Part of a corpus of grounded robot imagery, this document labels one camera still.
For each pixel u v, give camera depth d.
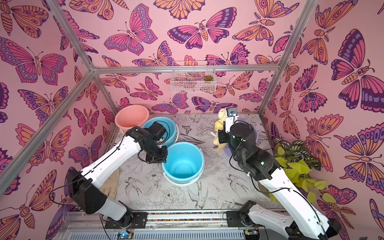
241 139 0.41
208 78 0.93
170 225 0.73
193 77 0.95
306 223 0.37
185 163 0.92
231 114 0.50
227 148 0.78
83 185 0.40
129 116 0.98
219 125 0.64
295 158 0.74
